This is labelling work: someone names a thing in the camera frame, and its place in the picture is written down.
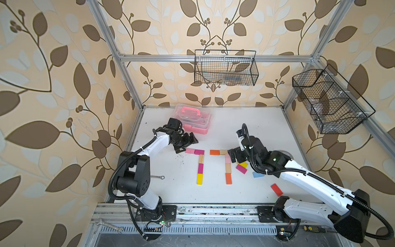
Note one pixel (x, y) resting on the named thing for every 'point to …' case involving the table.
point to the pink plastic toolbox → (194, 118)
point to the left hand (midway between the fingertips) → (190, 142)
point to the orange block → (214, 152)
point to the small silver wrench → (162, 177)
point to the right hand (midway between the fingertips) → (235, 149)
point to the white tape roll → (285, 152)
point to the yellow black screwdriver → (317, 229)
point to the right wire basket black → (336, 107)
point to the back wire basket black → (225, 67)
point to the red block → (277, 190)
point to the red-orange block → (228, 178)
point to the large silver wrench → (119, 229)
